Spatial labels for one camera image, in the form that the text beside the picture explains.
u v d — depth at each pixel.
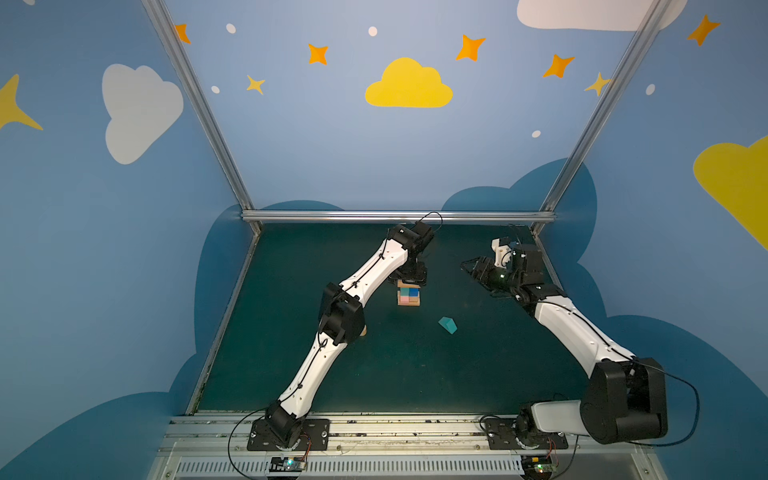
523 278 0.66
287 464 0.70
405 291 0.98
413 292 0.98
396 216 1.50
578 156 0.98
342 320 0.62
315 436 0.74
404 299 0.98
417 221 0.82
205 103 0.85
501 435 0.74
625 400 0.42
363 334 0.92
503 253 0.77
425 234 0.79
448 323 0.93
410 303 0.98
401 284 0.89
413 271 0.82
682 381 0.40
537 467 0.71
